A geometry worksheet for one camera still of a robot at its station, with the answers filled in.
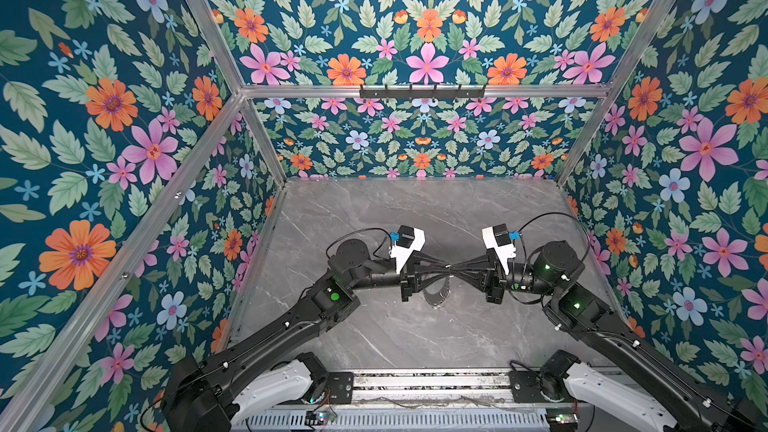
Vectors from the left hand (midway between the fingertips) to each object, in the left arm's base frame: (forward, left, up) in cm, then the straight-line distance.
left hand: (450, 270), depth 56 cm
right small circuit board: (-23, -28, -36) cm, 51 cm away
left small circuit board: (-19, +30, -35) cm, 50 cm away
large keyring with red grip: (-3, +2, -8) cm, 9 cm away
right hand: (+1, -2, -3) cm, 4 cm away
